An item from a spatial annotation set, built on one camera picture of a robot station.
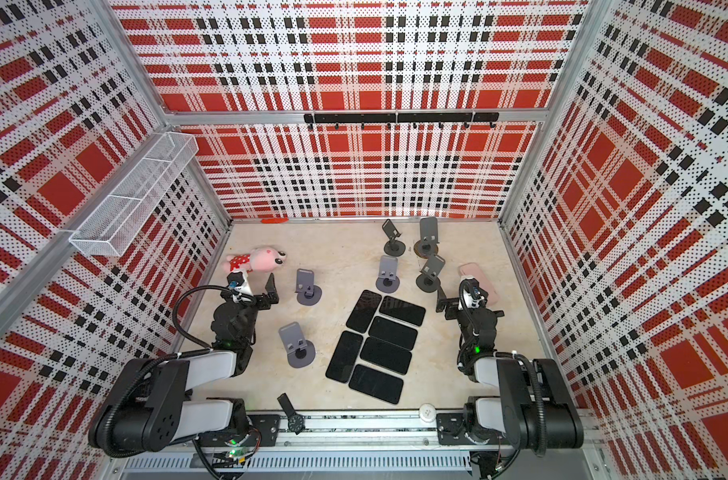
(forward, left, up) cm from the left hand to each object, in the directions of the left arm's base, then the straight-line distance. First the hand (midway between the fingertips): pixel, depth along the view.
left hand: (256, 280), depth 86 cm
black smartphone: (-25, -35, -13) cm, 45 cm away
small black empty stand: (-34, -15, -14) cm, 40 cm away
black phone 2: (-10, -40, -17) cm, 45 cm away
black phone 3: (-18, -26, -14) cm, 34 cm away
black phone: (-2, -31, -17) cm, 35 cm away
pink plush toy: (+14, +5, -8) cm, 17 cm away
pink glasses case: (+11, -69, -12) cm, 71 cm away
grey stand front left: (-18, -14, -10) cm, 25 cm away
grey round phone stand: (+7, -53, -12) cm, 55 cm away
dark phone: (-1, -44, -17) cm, 47 cm away
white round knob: (-32, -48, -14) cm, 60 cm away
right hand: (-2, -59, -1) cm, 59 cm away
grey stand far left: (+23, -42, -13) cm, 49 cm away
